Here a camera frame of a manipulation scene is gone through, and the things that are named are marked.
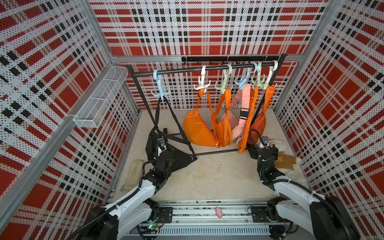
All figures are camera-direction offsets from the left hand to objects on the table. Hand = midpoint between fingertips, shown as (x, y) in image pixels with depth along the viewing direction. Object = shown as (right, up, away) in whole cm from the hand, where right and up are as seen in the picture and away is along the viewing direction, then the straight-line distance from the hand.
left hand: (162, 147), depth 84 cm
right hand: (+59, +1, +2) cm, 59 cm away
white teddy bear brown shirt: (+71, -9, 0) cm, 72 cm away
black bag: (-2, +9, +23) cm, 25 cm away
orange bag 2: (+53, +13, -6) cm, 55 cm away
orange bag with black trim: (+33, +15, -9) cm, 37 cm away
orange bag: (+22, +12, +6) cm, 26 cm away
